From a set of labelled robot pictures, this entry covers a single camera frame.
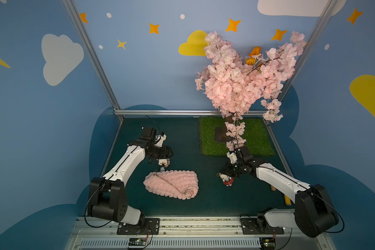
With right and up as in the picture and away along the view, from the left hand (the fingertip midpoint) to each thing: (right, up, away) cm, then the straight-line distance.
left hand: (168, 152), depth 86 cm
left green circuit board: (-12, -40, -15) cm, 44 cm away
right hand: (+31, -10, 0) cm, 32 cm away
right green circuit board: (+49, -41, -14) cm, 66 cm away
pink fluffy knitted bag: (+9, -17, -5) cm, 19 cm away
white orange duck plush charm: (-3, -7, +5) cm, 9 cm away
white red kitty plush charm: (+34, -16, 0) cm, 37 cm away
